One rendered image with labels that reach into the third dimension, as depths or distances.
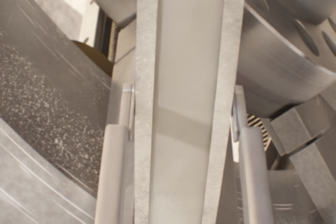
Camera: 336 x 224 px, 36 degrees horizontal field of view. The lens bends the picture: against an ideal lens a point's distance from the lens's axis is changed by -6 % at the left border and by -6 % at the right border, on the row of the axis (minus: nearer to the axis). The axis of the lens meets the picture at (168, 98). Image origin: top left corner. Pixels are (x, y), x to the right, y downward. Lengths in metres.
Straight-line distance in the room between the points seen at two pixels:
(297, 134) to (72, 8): 1.06
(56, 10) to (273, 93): 1.13
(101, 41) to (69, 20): 0.90
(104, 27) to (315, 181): 0.27
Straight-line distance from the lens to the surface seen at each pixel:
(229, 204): 0.30
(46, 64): 0.29
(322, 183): 0.47
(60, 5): 1.49
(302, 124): 0.46
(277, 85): 0.41
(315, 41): 0.45
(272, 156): 0.58
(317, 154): 0.46
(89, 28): 0.58
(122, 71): 0.31
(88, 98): 0.29
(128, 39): 0.34
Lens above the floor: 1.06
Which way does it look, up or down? 57 degrees down
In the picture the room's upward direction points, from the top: 93 degrees counter-clockwise
